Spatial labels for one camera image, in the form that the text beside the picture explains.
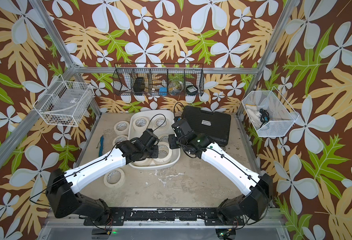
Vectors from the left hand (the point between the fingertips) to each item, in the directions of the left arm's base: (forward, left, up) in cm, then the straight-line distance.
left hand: (158, 149), depth 81 cm
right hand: (+2, -7, +8) cm, 10 cm away
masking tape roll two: (+27, +31, -16) cm, 44 cm away
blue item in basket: (+36, -1, +11) cm, 37 cm away
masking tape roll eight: (-3, +9, -9) cm, 13 cm away
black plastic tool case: (+25, -39, -11) cm, 48 cm away
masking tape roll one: (+17, +30, -14) cm, 37 cm away
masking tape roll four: (+30, +16, -14) cm, 37 cm away
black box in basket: (+42, +15, +11) cm, 46 cm away
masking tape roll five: (+34, +2, -17) cm, 38 cm away
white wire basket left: (+18, +50, +16) cm, 55 cm away
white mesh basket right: (+10, -64, +16) cm, 67 cm away
